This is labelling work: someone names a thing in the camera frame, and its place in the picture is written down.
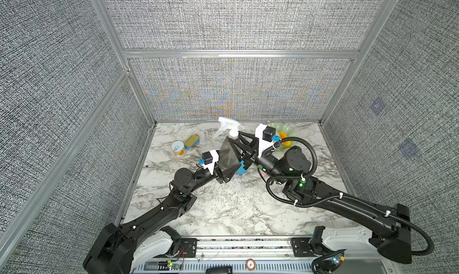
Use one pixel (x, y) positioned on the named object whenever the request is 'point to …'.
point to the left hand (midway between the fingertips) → (238, 156)
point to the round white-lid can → (178, 148)
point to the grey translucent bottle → (229, 158)
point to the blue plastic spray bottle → (241, 170)
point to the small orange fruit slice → (283, 135)
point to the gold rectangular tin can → (192, 142)
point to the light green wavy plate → (290, 131)
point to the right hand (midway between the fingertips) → (234, 133)
